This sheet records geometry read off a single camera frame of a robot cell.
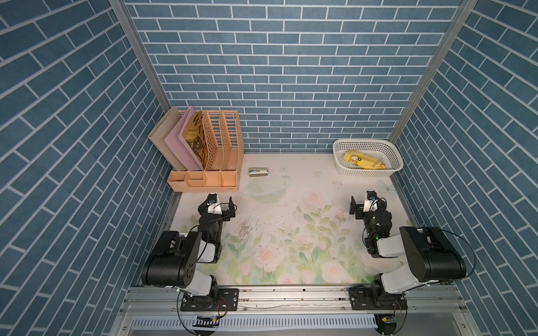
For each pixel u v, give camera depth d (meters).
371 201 0.76
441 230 0.51
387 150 1.19
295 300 0.75
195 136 0.99
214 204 0.75
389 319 0.71
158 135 0.88
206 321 0.72
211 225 0.68
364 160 1.12
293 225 0.94
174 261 0.44
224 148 1.19
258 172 1.10
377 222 0.69
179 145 0.89
